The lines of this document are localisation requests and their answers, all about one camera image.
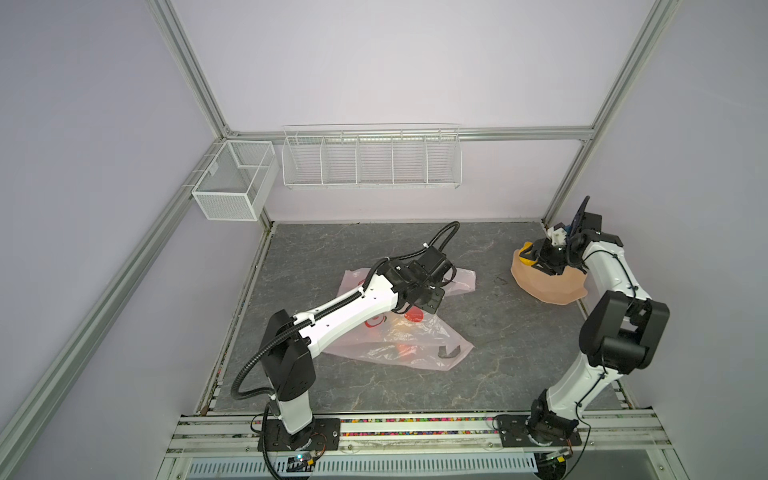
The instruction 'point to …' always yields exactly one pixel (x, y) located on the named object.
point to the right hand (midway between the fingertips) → (530, 260)
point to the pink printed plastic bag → (434, 340)
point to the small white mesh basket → (239, 182)
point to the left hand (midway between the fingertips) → (430, 301)
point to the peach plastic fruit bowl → (537, 282)
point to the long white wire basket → (377, 156)
